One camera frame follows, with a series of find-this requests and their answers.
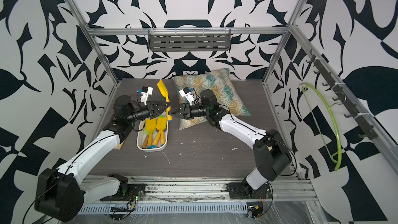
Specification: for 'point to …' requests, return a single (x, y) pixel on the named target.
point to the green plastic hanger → (314, 121)
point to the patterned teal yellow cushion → (220, 82)
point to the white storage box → (140, 135)
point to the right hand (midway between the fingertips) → (170, 114)
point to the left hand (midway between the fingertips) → (169, 102)
